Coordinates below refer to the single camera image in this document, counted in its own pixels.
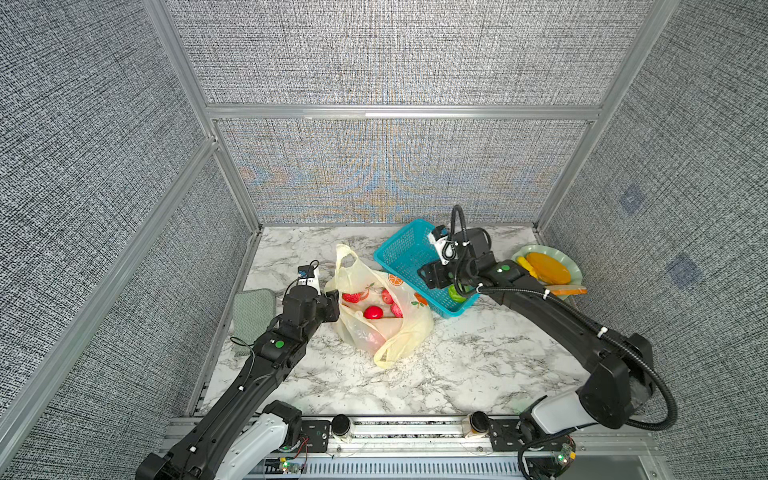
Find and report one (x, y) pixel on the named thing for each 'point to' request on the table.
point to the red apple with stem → (387, 297)
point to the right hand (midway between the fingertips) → (429, 258)
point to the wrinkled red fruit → (352, 298)
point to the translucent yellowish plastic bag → (405, 327)
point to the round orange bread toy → (548, 269)
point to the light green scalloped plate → (575, 272)
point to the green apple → (457, 297)
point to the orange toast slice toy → (567, 290)
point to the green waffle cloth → (253, 311)
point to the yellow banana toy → (527, 266)
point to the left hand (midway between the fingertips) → (336, 290)
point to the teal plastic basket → (411, 251)
